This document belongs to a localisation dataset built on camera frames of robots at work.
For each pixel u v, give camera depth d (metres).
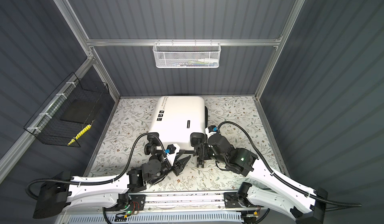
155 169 0.54
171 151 0.60
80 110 0.72
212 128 0.64
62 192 0.42
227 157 0.52
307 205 0.39
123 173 0.55
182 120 0.80
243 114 1.09
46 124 0.63
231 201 0.74
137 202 0.73
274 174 0.44
